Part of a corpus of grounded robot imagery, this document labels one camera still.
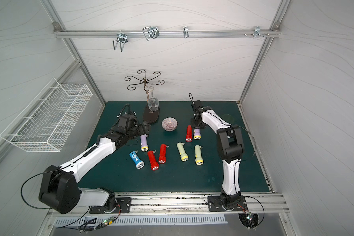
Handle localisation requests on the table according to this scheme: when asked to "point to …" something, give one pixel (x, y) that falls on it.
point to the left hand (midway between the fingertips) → (144, 127)
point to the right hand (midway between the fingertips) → (197, 124)
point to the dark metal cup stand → (151, 116)
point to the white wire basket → (44, 124)
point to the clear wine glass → (153, 102)
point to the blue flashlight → (139, 163)
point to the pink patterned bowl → (169, 124)
